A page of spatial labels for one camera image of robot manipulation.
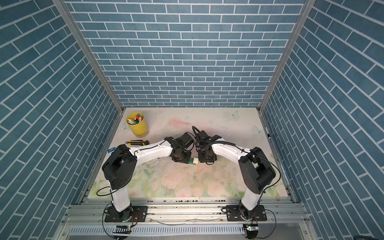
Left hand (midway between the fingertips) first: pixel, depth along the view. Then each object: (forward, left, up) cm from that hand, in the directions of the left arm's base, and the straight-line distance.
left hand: (191, 162), depth 89 cm
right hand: (+1, -8, 0) cm, 8 cm away
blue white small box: (+9, +52, -3) cm, 53 cm away
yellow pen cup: (+22, +35, +9) cm, 42 cm away
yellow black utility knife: (+14, +36, -2) cm, 39 cm away
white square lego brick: (+1, -3, +1) cm, 3 cm away
